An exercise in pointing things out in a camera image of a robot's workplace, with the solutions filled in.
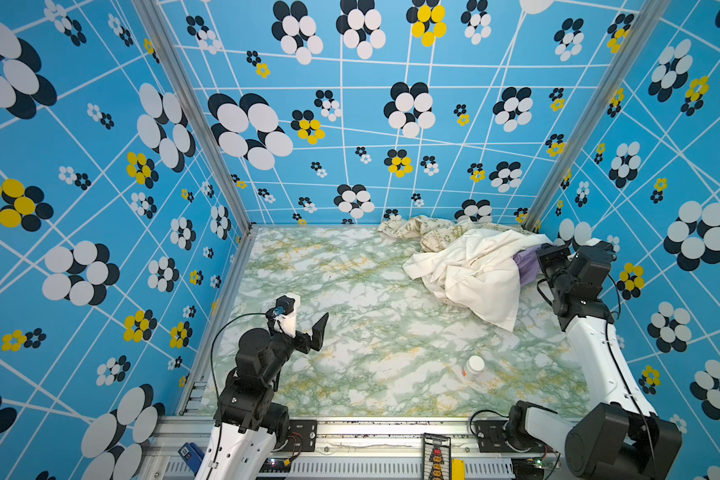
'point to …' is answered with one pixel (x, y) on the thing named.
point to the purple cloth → (528, 264)
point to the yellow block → (457, 469)
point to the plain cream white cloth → (477, 270)
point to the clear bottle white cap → (474, 367)
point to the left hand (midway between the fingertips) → (310, 308)
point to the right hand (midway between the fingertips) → (544, 242)
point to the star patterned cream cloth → (432, 234)
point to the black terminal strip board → (437, 457)
